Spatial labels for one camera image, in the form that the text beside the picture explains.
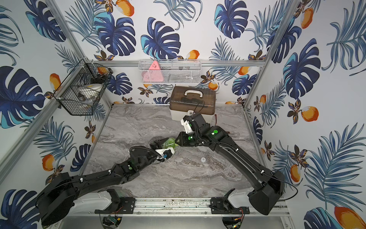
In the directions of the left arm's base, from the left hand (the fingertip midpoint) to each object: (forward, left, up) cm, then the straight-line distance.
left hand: (168, 139), depth 76 cm
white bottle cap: (-1, -21, -20) cm, 29 cm away
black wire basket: (+23, +58, +8) cm, 63 cm away
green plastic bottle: (-2, -1, 0) cm, 2 cm away
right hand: (-1, -5, +3) cm, 6 cm away
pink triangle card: (+39, +14, +13) cm, 43 cm away
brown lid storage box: (+31, -7, -1) cm, 32 cm away
